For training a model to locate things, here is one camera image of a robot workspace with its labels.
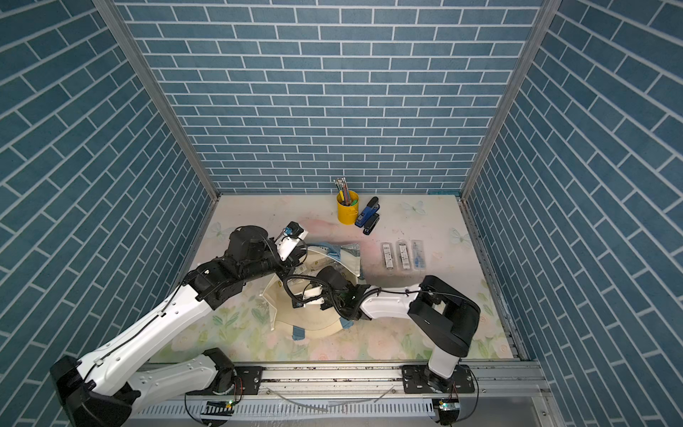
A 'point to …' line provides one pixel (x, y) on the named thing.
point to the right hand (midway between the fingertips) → (317, 279)
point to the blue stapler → (371, 207)
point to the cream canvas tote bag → (309, 322)
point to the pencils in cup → (342, 186)
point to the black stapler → (370, 225)
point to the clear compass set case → (388, 256)
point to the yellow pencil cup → (347, 214)
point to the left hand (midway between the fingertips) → (311, 252)
